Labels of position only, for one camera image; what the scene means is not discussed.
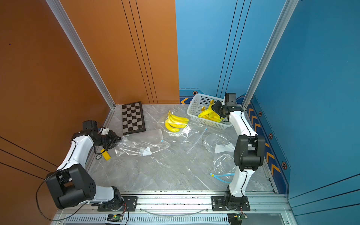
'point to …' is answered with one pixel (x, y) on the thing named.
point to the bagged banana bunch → (174, 123)
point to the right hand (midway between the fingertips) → (214, 107)
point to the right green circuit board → (240, 216)
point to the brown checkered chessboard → (133, 121)
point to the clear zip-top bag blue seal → (215, 176)
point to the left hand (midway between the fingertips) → (123, 137)
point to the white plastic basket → (195, 108)
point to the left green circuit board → (116, 218)
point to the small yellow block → (106, 154)
